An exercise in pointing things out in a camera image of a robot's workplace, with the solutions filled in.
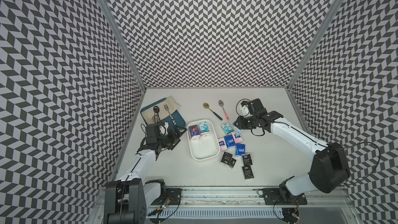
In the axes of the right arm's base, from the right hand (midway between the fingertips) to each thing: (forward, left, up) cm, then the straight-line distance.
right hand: (236, 126), depth 84 cm
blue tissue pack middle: (-4, +3, -9) cm, 11 cm away
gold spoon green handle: (+23, +17, -10) cm, 31 cm away
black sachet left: (-15, +6, -8) cm, 18 cm away
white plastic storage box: (-2, +19, -11) cm, 22 cm away
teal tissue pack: (+2, +18, -6) cm, 19 cm away
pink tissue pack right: (-4, -1, -9) cm, 10 cm away
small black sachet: (-16, +3, -10) cm, 19 cm away
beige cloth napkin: (+25, +41, -11) cm, 50 cm away
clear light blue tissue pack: (-4, 0, +1) cm, 4 cm away
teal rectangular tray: (+13, +38, -11) cm, 41 cm away
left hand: (-3, +29, -3) cm, 30 cm away
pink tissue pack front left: (-7, +8, -9) cm, 13 cm away
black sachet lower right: (-21, -4, -10) cm, 24 cm away
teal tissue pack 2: (+4, +4, -9) cm, 11 cm away
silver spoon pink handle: (+25, +6, -11) cm, 28 cm away
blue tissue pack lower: (-9, -2, -10) cm, 14 cm away
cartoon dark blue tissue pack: (0, +23, -6) cm, 24 cm away
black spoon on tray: (+19, +51, -10) cm, 55 cm away
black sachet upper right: (-15, -5, -10) cm, 18 cm away
